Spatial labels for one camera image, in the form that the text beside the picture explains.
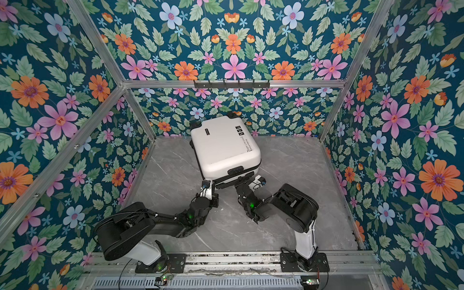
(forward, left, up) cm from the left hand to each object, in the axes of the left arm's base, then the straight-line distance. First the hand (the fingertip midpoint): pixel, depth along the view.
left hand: (219, 183), depth 85 cm
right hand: (+6, -7, -4) cm, 10 cm away
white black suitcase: (+13, -3, +8) cm, 16 cm away
